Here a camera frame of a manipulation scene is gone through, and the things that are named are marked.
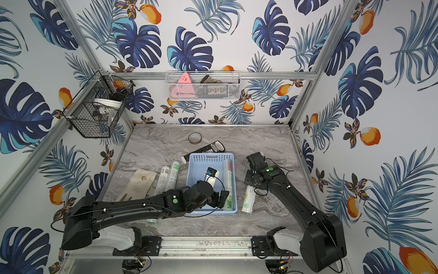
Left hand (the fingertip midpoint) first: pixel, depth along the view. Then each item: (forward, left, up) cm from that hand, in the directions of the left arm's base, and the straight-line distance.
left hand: (223, 188), depth 73 cm
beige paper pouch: (+7, +46, -18) cm, 50 cm away
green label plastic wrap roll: (-2, -12, -6) cm, 13 cm away
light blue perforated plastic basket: (+22, +15, -17) cm, 31 cm away
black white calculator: (+36, +6, -17) cm, 40 cm away
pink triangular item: (+46, +24, +17) cm, 55 cm away
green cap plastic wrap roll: (+12, +27, -15) cm, 33 cm away
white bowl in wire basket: (+30, +56, +18) cm, 66 cm away
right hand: (+9, -14, -7) cm, 18 cm away
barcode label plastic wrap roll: (+6, +33, -15) cm, 36 cm away
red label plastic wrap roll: (+10, -2, -14) cm, 17 cm away
